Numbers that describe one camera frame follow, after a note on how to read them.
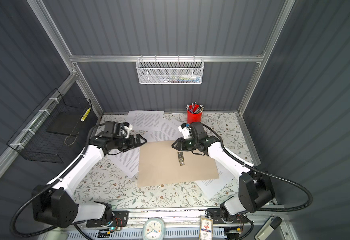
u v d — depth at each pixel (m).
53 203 0.40
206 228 0.69
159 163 0.93
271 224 0.68
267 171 0.44
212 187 0.85
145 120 1.16
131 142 0.71
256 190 0.43
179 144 0.73
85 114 0.82
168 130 1.09
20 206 0.36
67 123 0.77
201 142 0.64
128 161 0.94
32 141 0.64
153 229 0.68
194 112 1.06
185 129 0.76
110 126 0.63
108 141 0.59
